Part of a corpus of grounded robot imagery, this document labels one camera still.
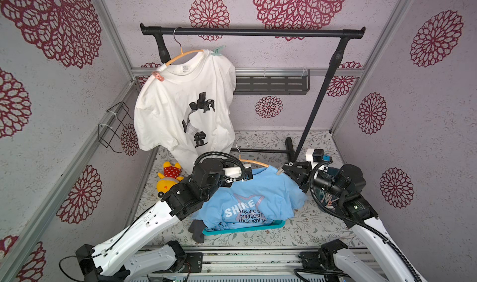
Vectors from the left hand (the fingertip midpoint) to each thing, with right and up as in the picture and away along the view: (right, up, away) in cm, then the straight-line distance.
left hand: (226, 158), depth 68 cm
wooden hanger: (+12, -2, -3) cm, 13 cm away
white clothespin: (+19, -4, -4) cm, 20 cm away
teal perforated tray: (+5, -29, +6) cm, 30 cm away
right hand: (+20, -2, -6) cm, 21 cm away
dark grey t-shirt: (-13, -28, +6) cm, 32 cm away
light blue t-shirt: (+17, -15, +4) cm, 23 cm away
